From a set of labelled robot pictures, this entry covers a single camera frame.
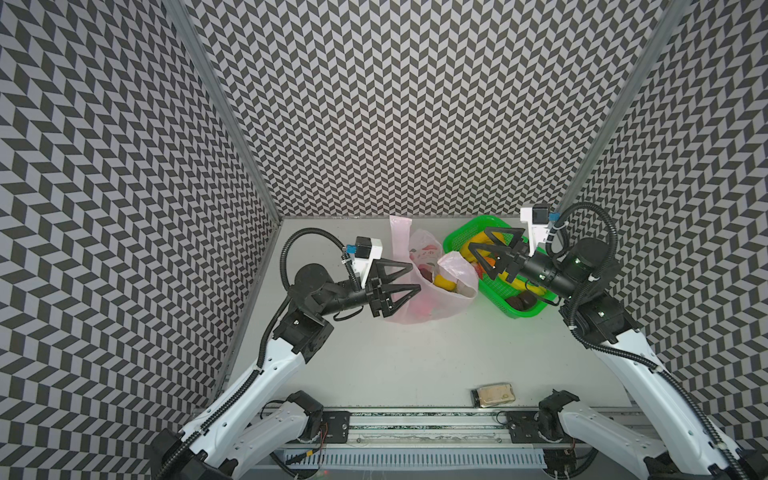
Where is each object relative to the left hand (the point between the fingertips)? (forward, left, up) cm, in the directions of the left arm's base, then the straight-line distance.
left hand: (415, 281), depth 58 cm
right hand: (+6, -12, +3) cm, 14 cm away
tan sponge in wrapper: (-13, -20, -33) cm, 41 cm away
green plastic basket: (+13, -35, -32) cm, 49 cm away
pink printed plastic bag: (+20, -3, -16) cm, 26 cm away
